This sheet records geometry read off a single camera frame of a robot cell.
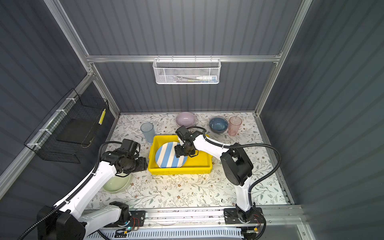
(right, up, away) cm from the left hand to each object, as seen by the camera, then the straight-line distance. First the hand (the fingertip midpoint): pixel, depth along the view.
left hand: (142, 166), depth 81 cm
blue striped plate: (+11, +4, +11) cm, 16 cm away
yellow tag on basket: (-23, +27, +2) cm, 36 cm away
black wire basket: (-32, +21, -9) cm, 40 cm away
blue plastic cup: (0, +19, +10) cm, 22 cm away
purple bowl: (+22, +28, +31) cm, 47 cm away
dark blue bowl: (+46, +23, +29) cm, 59 cm away
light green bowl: (-12, -9, -2) cm, 15 cm away
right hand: (+21, +5, +10) cm, 23 cm away
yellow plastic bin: (+33, -1, +10) cm, 34 cm away
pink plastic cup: (+56, +24, +19) cm, 64 cm away
